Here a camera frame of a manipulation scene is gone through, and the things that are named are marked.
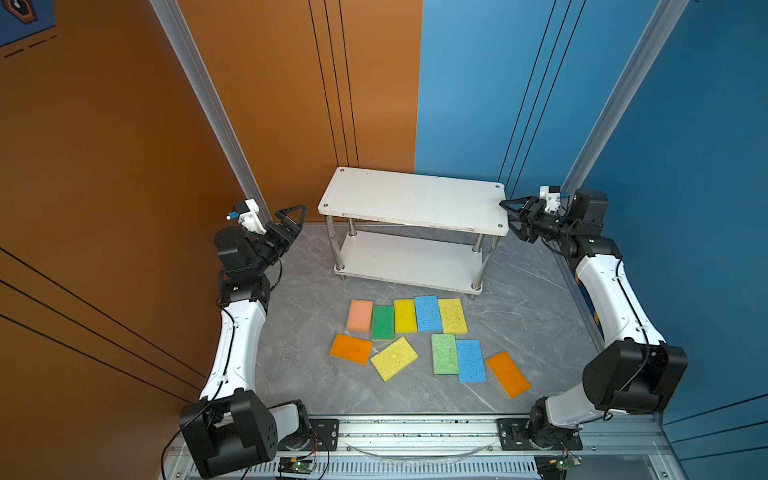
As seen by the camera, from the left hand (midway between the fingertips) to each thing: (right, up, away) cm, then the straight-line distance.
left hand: (304, 209), depth 71 cm
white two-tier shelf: (+29, -4, +4) cm, 30 cm away
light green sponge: (+36, -39, +14) cm, 55 cm away
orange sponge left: (+9, -39, +15) cm, 43 cm away
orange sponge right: (+54, -45, +12) cm, 71 cm away
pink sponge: (+10, -30, +23) cm, 39 cm away
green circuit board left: (-2, -61, -1) cm, 61 cm away
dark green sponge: (+18, -32, +20) cm, 42 cm away
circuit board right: (+62, -60, -2) cm, 86 cm away
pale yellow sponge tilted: (+22, -41, +14) cm, 48 cm away
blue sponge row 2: (+43, -42, +13) cm, 62 cm away
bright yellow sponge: (+25, -31, +23) cm, 46 cm away
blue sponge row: (+32, -30, +23) cm, 50 cm away
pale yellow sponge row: (+40, -31, +21) cm, 55 cm away
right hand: (+48, 0, +4) cm, 48 cm away
